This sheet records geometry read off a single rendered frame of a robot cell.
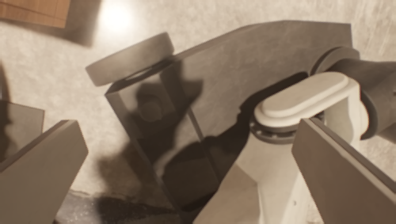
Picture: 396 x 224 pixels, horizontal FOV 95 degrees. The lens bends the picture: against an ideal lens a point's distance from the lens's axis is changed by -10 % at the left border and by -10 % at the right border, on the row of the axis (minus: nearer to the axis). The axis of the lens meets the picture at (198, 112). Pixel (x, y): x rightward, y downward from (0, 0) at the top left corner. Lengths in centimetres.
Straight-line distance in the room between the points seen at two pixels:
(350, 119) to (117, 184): 67
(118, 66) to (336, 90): 40
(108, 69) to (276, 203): 35
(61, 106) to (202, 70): 41
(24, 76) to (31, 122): 13
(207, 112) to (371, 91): 34
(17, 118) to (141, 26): 42
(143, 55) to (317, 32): 42
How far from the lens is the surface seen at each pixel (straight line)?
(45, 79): 65
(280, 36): 52
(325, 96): 42
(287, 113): 37
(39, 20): 45
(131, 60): 39
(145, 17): 59
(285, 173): 32
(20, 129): 71
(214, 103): 46
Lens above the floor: 59
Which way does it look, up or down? 66 degrees down
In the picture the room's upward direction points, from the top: 142 degrees clockwise
